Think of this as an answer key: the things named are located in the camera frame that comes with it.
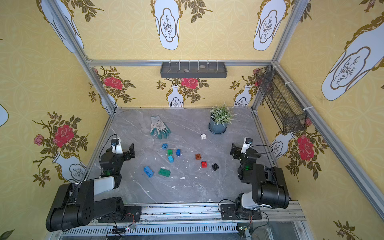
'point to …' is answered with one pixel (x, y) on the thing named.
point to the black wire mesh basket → (284, 105)
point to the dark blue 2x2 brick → (178, 152)
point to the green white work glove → (161, 128)
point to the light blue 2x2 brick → (164, 146)
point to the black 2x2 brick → (215, 166)
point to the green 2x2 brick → (170, 152)
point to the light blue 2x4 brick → (148, 171)
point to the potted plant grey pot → (217, 129)
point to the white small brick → (203, 136)
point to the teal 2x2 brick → (170, 159)
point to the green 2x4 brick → (165, 172)
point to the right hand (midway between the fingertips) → (240, 144)
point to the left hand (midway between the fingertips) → (126, 144)
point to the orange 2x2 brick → (198, 156)
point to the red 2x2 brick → (204, 164)
